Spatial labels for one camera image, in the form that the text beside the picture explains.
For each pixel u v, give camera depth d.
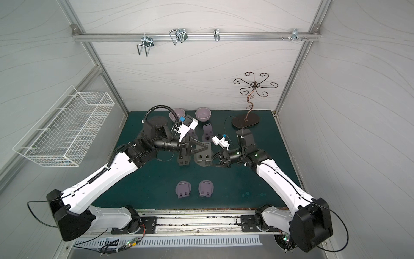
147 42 0.78
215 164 0.64
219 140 0.68
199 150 0.58
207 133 1.01
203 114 1.15
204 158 0.61
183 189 0.84
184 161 0.93
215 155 0.64
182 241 0.70
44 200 0.40
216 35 0.78
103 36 0.76
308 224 0.39
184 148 0.53
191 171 0.93
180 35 0.77
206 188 0.85
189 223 0.75
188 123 0.54
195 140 0.57
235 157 0.63
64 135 0.69
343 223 0.39
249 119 1.14
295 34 0.76
